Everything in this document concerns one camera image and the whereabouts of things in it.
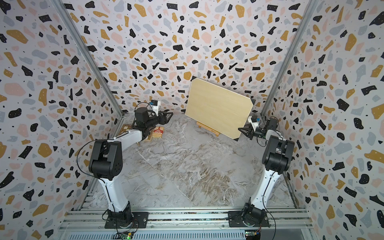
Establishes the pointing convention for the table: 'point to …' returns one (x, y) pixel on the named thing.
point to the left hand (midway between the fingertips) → (171, 112)
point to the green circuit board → (126, 235)
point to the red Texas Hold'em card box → (158, 132)
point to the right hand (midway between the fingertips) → (242, 127)
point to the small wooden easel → (208, 129)
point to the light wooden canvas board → (221, 109)
